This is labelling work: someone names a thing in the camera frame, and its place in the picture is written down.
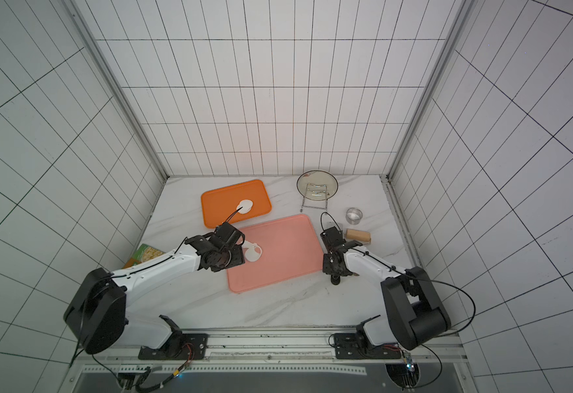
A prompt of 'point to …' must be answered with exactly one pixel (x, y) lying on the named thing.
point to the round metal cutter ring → (354, 215)
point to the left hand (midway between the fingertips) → (232, 263)
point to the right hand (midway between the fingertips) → (326, 266)
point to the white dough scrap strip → (250, 254)
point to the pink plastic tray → (290, 250)
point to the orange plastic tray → (219, 205)
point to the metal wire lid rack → (315, 196)
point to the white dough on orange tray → (246, 205)
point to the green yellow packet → (145, 252)
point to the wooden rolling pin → (359, 236)
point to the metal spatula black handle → (336, 278)
